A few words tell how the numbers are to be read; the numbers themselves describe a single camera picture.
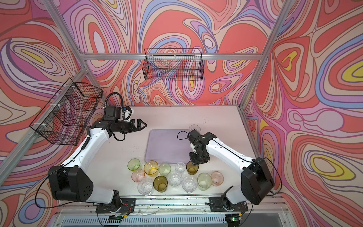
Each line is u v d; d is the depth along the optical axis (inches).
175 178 32.4
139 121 29.5
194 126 37.9
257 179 16.4
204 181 31.5
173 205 29.5
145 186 31.3
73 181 16.2
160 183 31.5
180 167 32.9
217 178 32.1
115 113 25.5
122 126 27.0
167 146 37.7
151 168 33.5
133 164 33.1
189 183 31.6
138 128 28.8
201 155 27.2
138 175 32.2
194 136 26.0
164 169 32.7
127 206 28.4
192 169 33.8
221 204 28.9
